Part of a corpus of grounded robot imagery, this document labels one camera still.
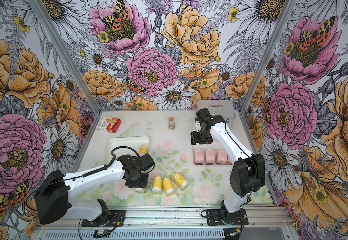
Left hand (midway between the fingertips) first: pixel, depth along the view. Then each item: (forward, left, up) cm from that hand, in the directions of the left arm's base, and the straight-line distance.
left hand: (139, 188), depth 78 cm
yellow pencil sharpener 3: (+2, -10, +2) cm, 10 cm away
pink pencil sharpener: (+17, -33, +1) cm, 37 cm away
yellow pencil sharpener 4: (0, -15, +2) cm, 15 cm away
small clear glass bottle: (+45, -16, -2) cm, 48 cm away
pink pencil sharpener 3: (+17, -46, +1) cm, 49 cm away
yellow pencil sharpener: (+21, 0, +3) cm, 21 cm away
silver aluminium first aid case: (+48, -52, +11) cm, 72 cm away
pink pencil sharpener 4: (+14, -49, +1) cm, 51 cm away
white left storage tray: (+32, +8, -6) cm, 34 cm away
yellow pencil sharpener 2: (-1, -1, +2) cm, 3 cm away
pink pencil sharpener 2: (+17, -39, +1) cm, 43 cm away
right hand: (+20, -31, +10) cm, 38 cm away
